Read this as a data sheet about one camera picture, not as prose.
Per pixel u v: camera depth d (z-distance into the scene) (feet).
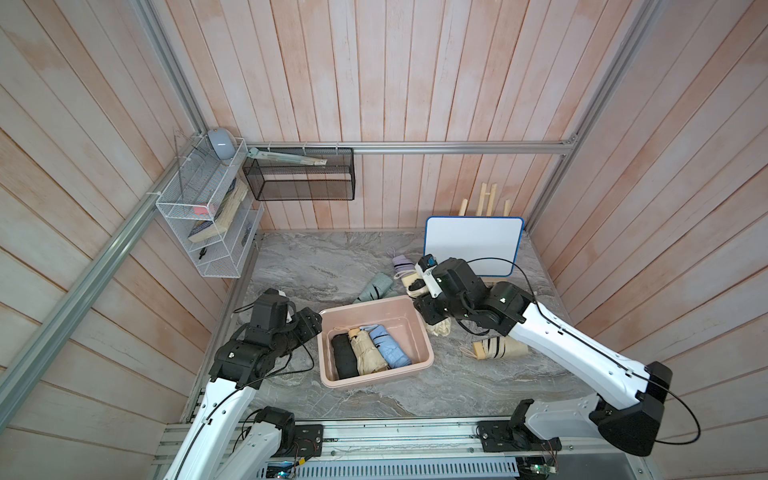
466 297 1.71
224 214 2.61
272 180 3.48
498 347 2.81
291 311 2.17
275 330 1.78
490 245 3.02
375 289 3.22
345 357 2.76
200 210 2.39
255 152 2.98
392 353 2.76
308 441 2.40
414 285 2.25
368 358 2.68
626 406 1.33
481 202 2.81
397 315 2.98
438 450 2.40
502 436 2.40
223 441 1.34
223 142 2.70
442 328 2.24
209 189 2.63
